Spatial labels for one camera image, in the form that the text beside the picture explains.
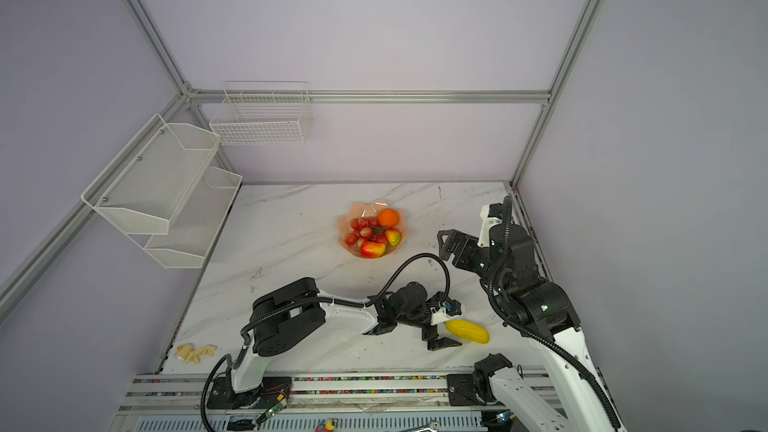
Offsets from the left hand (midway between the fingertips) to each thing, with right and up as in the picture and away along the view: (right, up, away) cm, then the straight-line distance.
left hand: (458, 323), depth 80 cm
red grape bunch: (-27, +25, +18) cm, 41 cm away
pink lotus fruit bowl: (-27, +31, +28) cm, 49 cm away
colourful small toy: (-33, -19, -12) cm, 40 cm away
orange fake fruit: (-19, +29, +21) cm, 41 cm away
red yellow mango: (-18, +22, +18) cm, 34 cm away
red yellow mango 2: (-24, +18, +13) cm, 33 cm away
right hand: (-5, +25, -14) cm, 29 cm away
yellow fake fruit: (+2, -2, 0) cm, 3 cm away
